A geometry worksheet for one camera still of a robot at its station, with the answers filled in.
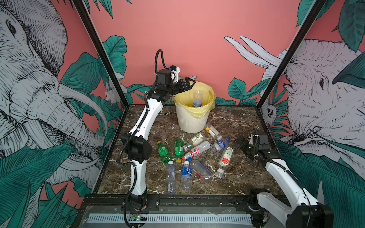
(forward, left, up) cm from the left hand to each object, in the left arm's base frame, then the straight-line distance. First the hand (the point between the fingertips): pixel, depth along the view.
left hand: (191, 79), depth 76 cm
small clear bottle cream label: (-17, -5, -35) cm, 39 cm away
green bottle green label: (-24, +8, -36) cm, 44 cm away
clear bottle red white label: (-33, -20, -36) cm, 52 cm away
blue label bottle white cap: (-38, +4, -36) cm, 53 cm away
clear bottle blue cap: (-21, -20, -37) cm, 47 cm away
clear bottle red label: (-24, -3, -36) cm, 44 cm away
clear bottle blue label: (+3, -5, -20) cm, 21 cm away
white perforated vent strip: (-59, +10, -41) cm, 73 cm away
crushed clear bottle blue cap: (-36, -6, -42) cm, 56 cm away
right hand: (-24, -27, -28) cm, 46 cm away
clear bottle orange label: (-10, -18, -39) cm, 44 cm away
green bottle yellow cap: (-24, +18, -36) cm, 47 cm away
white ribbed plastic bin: (-8, +1, -30) cm, 31 cm away
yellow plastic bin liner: (+12, +3, -27) cm, 29 cm away
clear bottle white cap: (-39, +13, -42) cm, 59 cm away
